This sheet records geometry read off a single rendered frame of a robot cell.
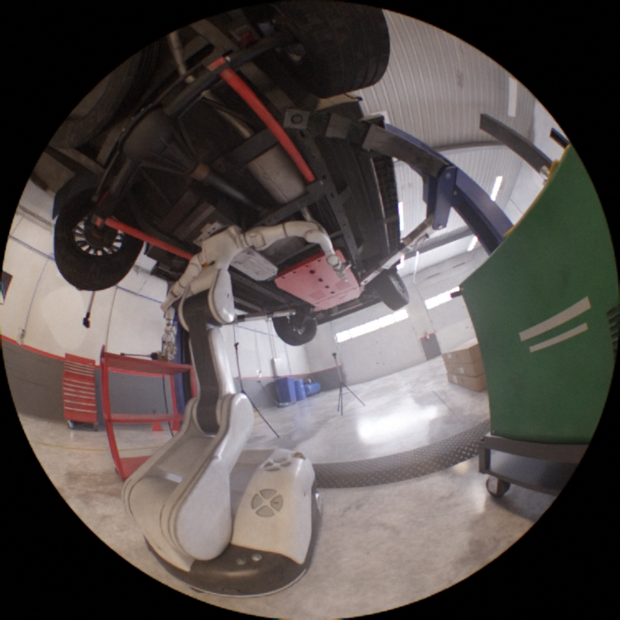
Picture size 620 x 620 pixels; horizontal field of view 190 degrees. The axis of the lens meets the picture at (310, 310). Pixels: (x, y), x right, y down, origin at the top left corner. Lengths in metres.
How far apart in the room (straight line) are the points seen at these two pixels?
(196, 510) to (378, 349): 9.77
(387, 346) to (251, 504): 9.62
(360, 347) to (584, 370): 9.86
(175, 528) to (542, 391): 0.76
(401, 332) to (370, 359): 2.11
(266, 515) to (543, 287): 0.80
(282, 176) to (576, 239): 1.28
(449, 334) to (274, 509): 10.25
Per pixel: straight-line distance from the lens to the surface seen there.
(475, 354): 2.03
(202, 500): 0.49
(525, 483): 0.67
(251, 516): 0.59
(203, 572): 0.58
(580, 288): 0.46
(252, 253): 1.49
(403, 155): 1.12
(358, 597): 0.67
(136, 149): 1.03
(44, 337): 4.72
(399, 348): 9.90
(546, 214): 0.48
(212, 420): 0.67
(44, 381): 4.62
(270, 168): 1.21
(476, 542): 0.73
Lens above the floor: 0.61
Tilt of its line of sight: 22 degrees up
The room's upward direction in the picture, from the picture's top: 14 degrees counter-clockwise
